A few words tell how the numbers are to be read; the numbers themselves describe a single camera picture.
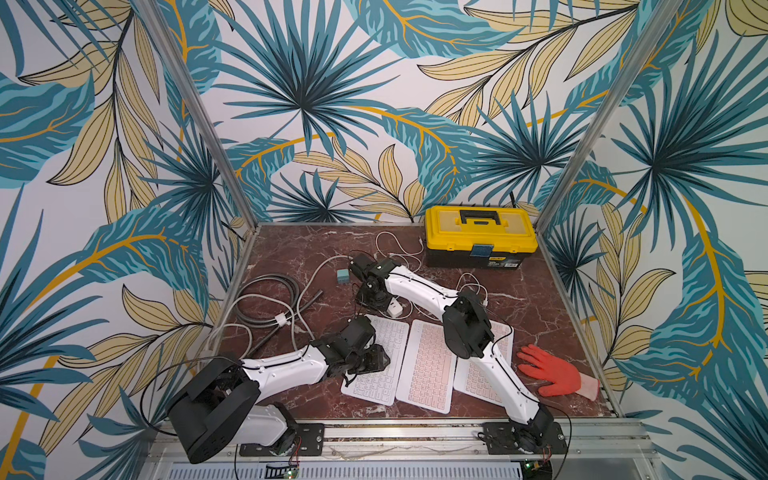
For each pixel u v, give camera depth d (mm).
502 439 733
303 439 736
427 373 841
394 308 949
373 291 742
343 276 982
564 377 836
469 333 607
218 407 416
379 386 816
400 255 1099
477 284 1015
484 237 950
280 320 903
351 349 663
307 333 902
